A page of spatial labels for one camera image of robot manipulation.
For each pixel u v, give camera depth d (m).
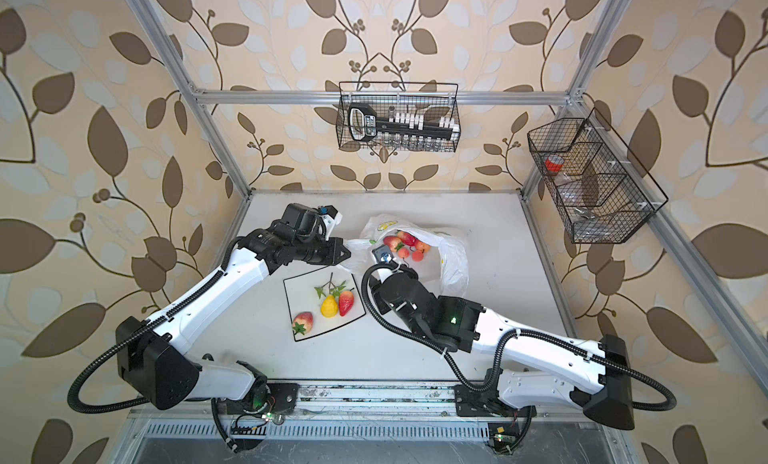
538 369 0.44
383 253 0.56
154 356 0.40
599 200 0.75
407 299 0.46
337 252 0.67
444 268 0.72
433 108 0.93
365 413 0.74
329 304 0.86
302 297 0.90
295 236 0.60
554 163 0.87
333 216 0.72
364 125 0.85
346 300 0.87
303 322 0.82
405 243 1.02
